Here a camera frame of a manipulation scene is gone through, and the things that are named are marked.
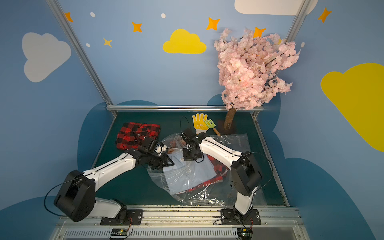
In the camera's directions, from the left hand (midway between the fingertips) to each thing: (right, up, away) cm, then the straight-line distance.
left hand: (172, 162), depth 84 cm
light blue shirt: (+7, -6, -4) cm, 10 cm away
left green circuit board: (-25, -31, -12) cm, 42 cm away
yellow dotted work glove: (+17, +23, +31) cm, 42 cm away
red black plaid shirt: (-32, +14, +20) cm, 40 cm away
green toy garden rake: (+25, +22, +31) cm, 46 cm away
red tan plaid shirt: (+1, +9, +14) cm, 17 cm away
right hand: (+9, +2, +3) cm, 10 cm away
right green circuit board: (+38, -33, -11) cm, 51 cm away
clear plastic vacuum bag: (+18, -11, -2) cm, 21 cm away
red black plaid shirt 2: (+28, -6, +2) cm, 29 cm away
